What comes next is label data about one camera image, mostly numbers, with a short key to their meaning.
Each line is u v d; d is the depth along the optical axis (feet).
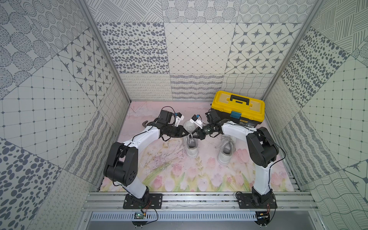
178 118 2.68
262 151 1.70
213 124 2.52
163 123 2.33
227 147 2.82
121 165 1.48
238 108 3.09
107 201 2.45
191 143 2.89
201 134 2.69
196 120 2.69
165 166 2.82
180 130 2.55
